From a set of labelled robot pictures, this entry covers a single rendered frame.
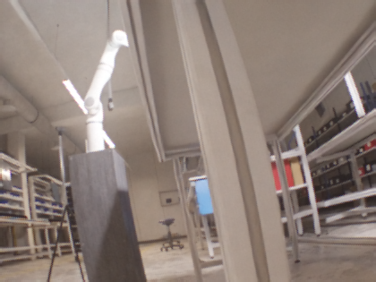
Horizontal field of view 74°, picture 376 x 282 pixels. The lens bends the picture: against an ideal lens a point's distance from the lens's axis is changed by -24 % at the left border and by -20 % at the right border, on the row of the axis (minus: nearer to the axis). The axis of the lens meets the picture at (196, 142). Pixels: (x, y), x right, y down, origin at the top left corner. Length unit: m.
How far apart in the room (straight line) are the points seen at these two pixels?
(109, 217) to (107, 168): 0.22
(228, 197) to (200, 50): 0.12
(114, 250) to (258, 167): 1.18
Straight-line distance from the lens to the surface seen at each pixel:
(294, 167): 3.39
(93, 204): 1.40
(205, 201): 3.09
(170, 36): 0.91
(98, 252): 1.40
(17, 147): 8.05
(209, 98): 0.24
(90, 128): 1.56
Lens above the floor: 0.45
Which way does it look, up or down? 15 degrees up
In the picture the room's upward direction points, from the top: 11 degrees counter-clockwise
